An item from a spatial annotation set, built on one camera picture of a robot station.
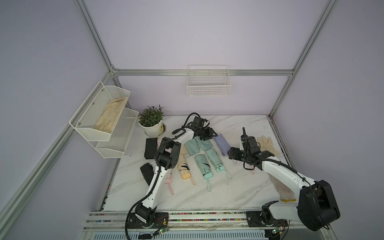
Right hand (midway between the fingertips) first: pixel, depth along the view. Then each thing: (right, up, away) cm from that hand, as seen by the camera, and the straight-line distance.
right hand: (235, 155), depth 89 cm
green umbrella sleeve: (-26, +4, +12) cm, 29 cm away
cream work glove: (+26, +5, +13) cm, 29 cm away
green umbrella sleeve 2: (-17, +5, +13) cm, 22 cm away
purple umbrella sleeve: (-5, +5, +13) cm, 15 cm away
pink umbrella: (-40, -14, -3) cm, 43 cm away
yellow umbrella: (-31, -7, -1) cm, 32 cm away
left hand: (-10, +11, +15) cm, 21 cm away
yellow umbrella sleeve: (-32, +2, +10) cm, 34 cm away
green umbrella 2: (-10, -6, +1) cm, 12 cm away
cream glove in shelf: (-71, +21, -11) cm, 75 cm away
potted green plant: (-53, +22, +7) cm, 58 cm away
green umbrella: (-18, -8, 0) cm, 20 cm away
